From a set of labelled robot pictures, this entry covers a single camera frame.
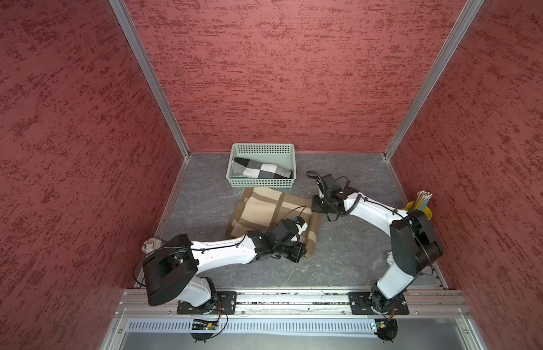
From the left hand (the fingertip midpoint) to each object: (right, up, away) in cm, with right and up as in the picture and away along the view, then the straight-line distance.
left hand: (304, 256), depth 78 cm
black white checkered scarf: (-23, +33, +28) cm, 49 cm away
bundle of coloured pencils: (+47, +21, +5) cm, 52 cm away
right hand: (+6, +15, +15) cm, 22 cm away
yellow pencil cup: (+46, +17, +11) cm, 51 cm away
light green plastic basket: (-9, +41, +40) cm, 58 cm away
